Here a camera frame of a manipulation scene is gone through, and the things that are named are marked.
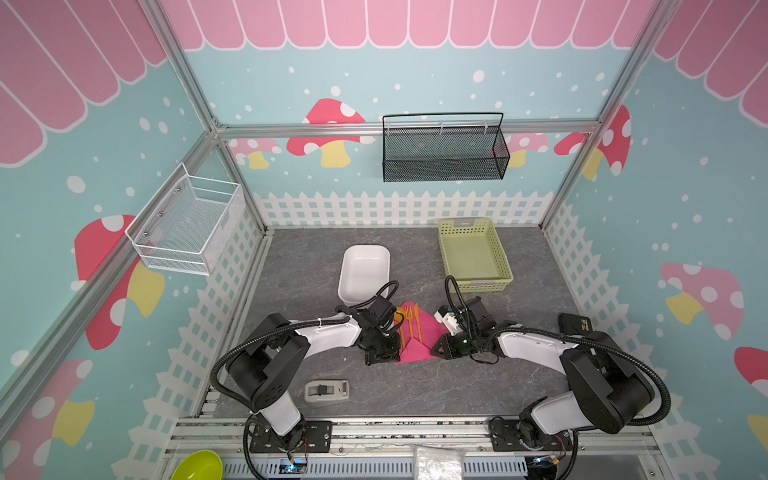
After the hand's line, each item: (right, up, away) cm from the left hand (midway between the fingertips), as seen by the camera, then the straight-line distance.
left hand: (399, 363), depth 86 cm
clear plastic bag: (+9, -17, -17) cm, 26 cm away
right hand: (+9, +3, +1) cm, 10 cm away
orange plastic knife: (+6, +13, +10) cm, 17 cm away
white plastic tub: (-12, +26, +23) cm, 37 cm away
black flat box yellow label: (+55, +10, +6) cm, 56 cm away
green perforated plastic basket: (+28, +31, +27) cm, 50 cm away
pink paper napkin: (+10, +9, +6) cm, 14 cm away
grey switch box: (-19, -5, -6) cm, 21 cm away
